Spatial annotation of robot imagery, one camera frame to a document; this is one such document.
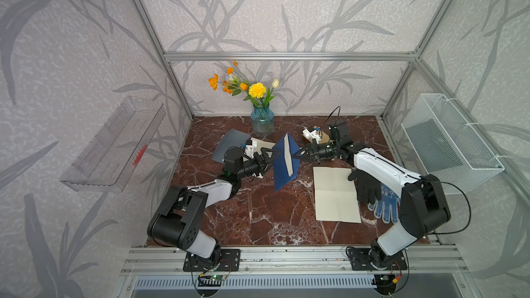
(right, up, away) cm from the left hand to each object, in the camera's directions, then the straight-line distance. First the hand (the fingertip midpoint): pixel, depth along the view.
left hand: (277, 159), depth 82 cm
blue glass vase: (-8, +17, +23) cm, 30 cm away
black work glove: (+39, -14, +7) cm, 42 cm away
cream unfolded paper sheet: (+26, -17, +7) cm, 32 cm away
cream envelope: (-9, +5, +13) cm, 17 cm away
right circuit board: (+36, -40, -14) cm, 55 cm away
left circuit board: (-23, -42, -10) cm, 49 cm away
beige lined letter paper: (+4, +2, -4) cm, 6 cm away
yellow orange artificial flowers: (-22, +35, +20) cm, 46 cm away
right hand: (+6, +2, -5) cm, 8 cm away
